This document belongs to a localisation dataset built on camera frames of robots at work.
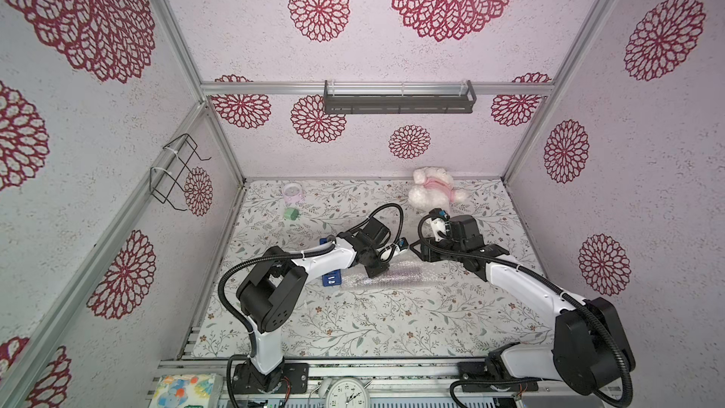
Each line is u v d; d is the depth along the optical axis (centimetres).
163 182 73
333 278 87
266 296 48
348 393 69
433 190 105
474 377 73
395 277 87
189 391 68
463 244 66
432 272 88
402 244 80
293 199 113
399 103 88
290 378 73
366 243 72
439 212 78
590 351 42
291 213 107
